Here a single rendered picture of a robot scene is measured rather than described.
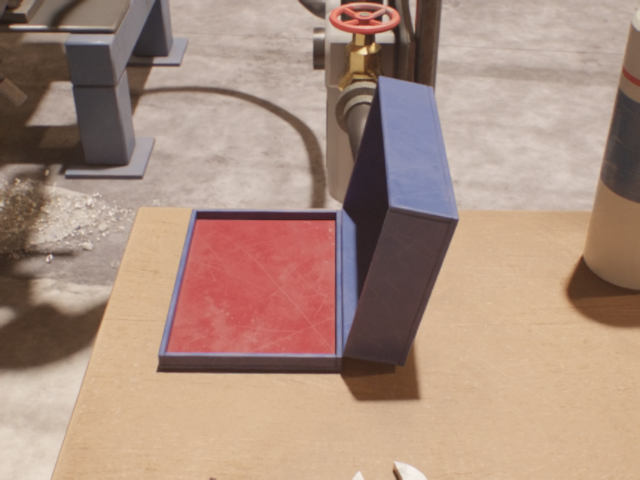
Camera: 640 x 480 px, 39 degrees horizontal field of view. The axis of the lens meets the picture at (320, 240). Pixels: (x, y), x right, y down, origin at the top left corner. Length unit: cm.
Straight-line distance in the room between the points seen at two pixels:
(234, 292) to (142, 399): 10
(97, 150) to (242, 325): 113
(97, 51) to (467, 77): 83
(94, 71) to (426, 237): 117
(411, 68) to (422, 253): 44
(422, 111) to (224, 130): 123
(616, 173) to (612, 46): 167
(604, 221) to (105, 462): 35
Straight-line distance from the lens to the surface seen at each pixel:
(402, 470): 49
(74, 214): 158
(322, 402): 53
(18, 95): 142
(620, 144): 60
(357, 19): 94
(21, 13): 166
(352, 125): 86
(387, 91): 60
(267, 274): 62
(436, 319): 59
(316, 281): 61
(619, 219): 61
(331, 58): 102
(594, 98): 200
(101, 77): 161
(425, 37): 90
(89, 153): 169
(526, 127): 185
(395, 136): 55
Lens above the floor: 85
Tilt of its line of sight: 35 degrees down
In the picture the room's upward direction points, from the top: straight up
